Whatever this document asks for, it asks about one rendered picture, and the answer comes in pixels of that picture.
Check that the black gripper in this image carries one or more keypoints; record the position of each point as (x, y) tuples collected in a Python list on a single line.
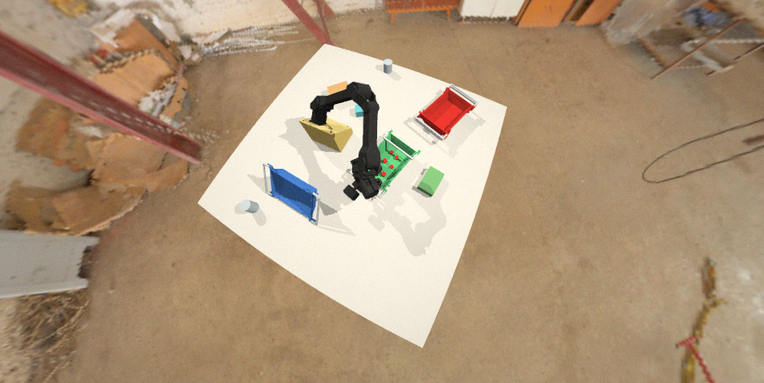
[(351, 191)]

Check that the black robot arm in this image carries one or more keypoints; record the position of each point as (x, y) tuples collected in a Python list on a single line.
[(369, 154)]

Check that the green cube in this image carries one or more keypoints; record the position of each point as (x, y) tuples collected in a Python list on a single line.
[(431, 181)]

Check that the green plastic tray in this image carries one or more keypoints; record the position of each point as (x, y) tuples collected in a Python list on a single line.
[(385, 147)]

